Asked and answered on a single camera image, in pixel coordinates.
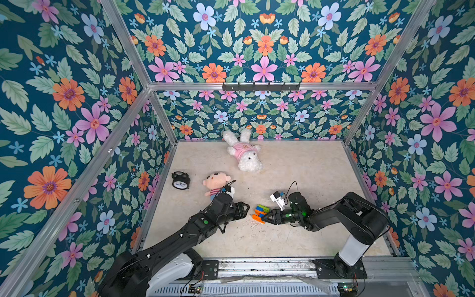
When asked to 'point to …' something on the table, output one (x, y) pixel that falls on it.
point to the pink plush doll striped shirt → (214, 182)
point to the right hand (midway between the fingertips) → (265, 219)
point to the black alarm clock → (180, 180)
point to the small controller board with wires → (193, 289)
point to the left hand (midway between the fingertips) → (249, 207)
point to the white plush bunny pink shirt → (247, 154)
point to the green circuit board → (347, 289)
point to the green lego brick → (265, 208)
